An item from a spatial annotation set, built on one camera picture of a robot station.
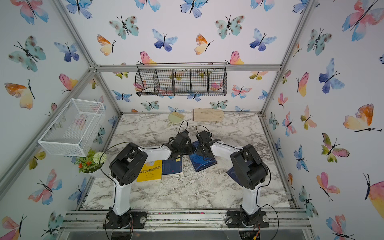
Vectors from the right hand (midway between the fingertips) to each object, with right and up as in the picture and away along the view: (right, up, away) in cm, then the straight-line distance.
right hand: (202, 151), depth 97 cm
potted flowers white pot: (-58, -4, -20) cm, 62 cm away
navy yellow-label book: (+17, -11, -8) cm, 22 cm away
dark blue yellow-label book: (-19, -8, -6) cm, 21 cm away
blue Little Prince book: (-1, -6, -6) cm, 8 cm away
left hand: (-4, +3, +1) cm, 5 cm away
